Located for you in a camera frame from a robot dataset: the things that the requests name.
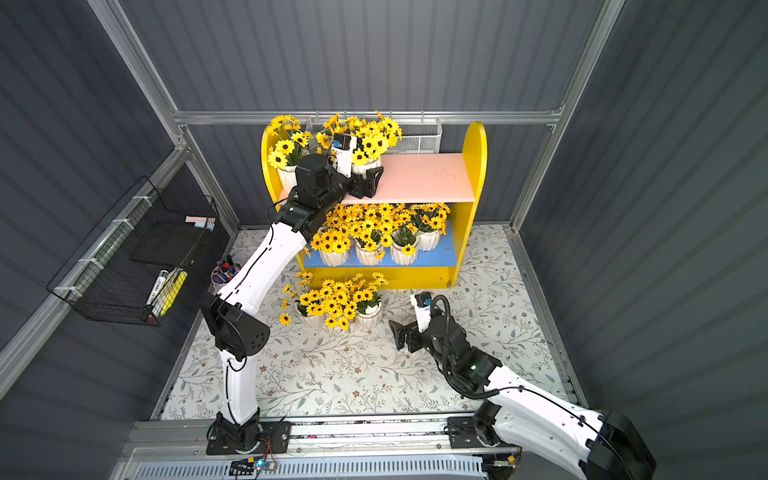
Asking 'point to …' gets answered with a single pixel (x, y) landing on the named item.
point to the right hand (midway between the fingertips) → (409, 316)
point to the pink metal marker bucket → (224, 271)
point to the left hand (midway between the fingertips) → (365, 160)
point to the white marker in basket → (157, 286)
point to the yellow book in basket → (171, 292)
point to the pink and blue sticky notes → (201, 221)
